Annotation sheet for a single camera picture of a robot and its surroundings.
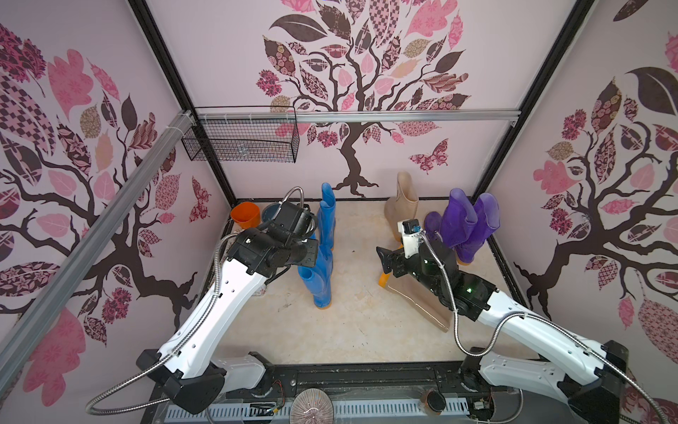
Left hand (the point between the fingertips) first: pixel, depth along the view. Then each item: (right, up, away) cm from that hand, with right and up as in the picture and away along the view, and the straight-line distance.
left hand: (306, 255), depth 69 cm
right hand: (+23, +3, +2) cm, 23 cm away
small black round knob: (+33, -35, -6) cm, 48 cm away
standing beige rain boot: (+30, +15, +18) cm, 38 cm away
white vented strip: (-18, -43, +1) cm, 46 cm away
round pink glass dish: (+1, -40, 0) cm, 40 cm away
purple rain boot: (+48, +8, +21) cm, 52 cm away
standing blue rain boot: (+3, +11, +38) cm, 39 cm away
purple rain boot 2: (+54, +9, +10) cm, 56 cm away
